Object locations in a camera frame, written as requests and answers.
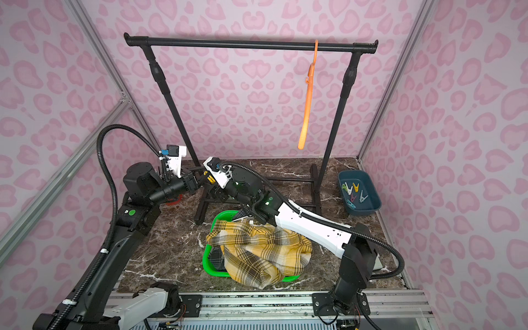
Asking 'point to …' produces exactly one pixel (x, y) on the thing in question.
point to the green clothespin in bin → (344, 187)
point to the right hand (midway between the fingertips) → (210, 175)
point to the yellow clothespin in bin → (356, 187)
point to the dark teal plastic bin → (358, 194)
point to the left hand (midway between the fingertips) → (213, 169)
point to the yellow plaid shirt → (258, 254)
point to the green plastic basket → (227, 215)
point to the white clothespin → (348, 190)
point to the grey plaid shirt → (216, 258)
